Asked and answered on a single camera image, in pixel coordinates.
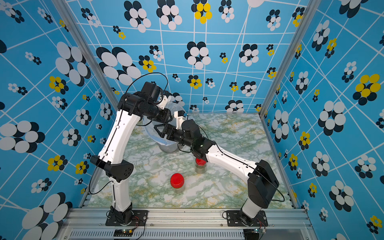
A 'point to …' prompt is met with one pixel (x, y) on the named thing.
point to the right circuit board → (259, 230)
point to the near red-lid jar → (177, 182)
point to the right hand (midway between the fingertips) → (161, 127)
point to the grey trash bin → (169, 149)
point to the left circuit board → (123, 232)
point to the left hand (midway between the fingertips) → (171, 116)
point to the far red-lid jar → (200, 166)
